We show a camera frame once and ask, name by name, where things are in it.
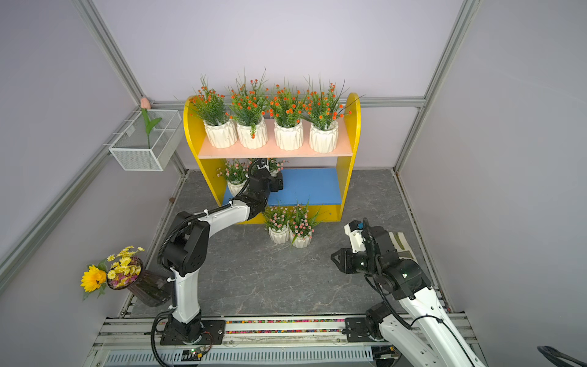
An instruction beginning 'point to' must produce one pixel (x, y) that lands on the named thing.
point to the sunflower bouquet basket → (124, 269)
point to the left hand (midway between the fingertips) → (272, 172)
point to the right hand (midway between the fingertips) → (336, 255)
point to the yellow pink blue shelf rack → (318, 179)
